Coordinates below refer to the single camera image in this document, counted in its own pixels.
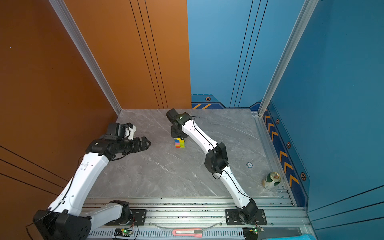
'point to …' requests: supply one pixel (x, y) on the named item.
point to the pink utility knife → (193, 232)
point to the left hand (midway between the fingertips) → (143, 143)
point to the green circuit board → (123, 232)
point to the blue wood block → (176, 141)
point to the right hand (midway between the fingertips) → (176, 135)
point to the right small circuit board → (256, 230)
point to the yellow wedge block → (179, 139)
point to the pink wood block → (177, 143)
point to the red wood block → (178, 147)
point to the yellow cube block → (182, 141)
